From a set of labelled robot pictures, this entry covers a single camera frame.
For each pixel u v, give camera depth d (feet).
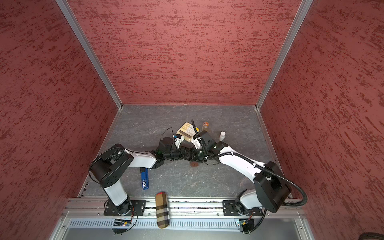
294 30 2.59
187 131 3.38
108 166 1.59
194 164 2.72
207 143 2.14
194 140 2.55
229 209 2.42
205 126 3.21
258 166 1.49
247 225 2.33
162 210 2.33
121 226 2.38
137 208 2.43
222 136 3.20
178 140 2.80
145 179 2.68
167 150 2.44
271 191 1.40
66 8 2.33
